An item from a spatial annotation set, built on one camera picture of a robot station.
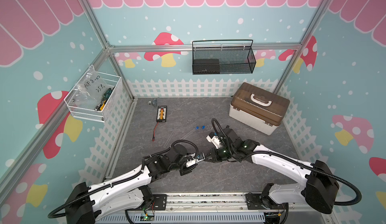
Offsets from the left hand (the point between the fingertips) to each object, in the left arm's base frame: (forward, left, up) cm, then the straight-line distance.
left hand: (193, 162), depth 77 cm
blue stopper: (+28, -1, -10) cm, 30 cm away
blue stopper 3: (-3, -2, +15) cm, 16 cm away
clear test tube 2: (+19, +17, -10) cm, 27 cm away
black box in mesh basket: (+50, -6, +24) cm, 56 cm away
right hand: (0, -6, +4) cm, 7 cm away
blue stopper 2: (+28, -6, -10) cm, 30 cm away
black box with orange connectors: (+39, +25, -9) cm, 47 cm away
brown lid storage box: (+29, -39, +10) cm, 49 cm away
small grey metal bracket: (+50, +32, -9) cm, 60 cm away
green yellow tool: (+23, +44, +24) cm, 55 cm away
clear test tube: (+22, +5, -10) cm, 25 cm away
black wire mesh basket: (+58, -17, +25) cm, 66 cm away
